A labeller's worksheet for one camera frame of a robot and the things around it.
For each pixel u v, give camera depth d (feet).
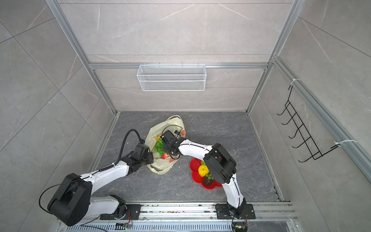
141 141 2.61
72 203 1.35
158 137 3.23
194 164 2.90
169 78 3.29
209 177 2.61
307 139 2.07
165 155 2.96
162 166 2.83
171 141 2.35
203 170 2.70
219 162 1.69
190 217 2.39
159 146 3.12
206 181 2.59
